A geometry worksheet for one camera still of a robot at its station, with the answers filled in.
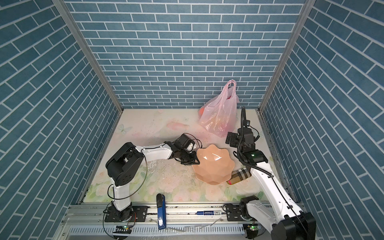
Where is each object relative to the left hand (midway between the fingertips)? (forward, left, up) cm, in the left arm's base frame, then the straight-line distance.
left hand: (200, 163), depth 88 cm
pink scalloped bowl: (0, -10, -2) cm, 10 cm away
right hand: (+9, -19, +19) cm, 28 cm away
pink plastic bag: (+29, -13, +12) cm, 34 cm away
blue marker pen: (-25, -4, -2) cm, 26 cm away
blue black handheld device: (-22, +20, +1) cm, 30 cm away
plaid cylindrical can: (-8, -22, +1) cm, 23 cm away
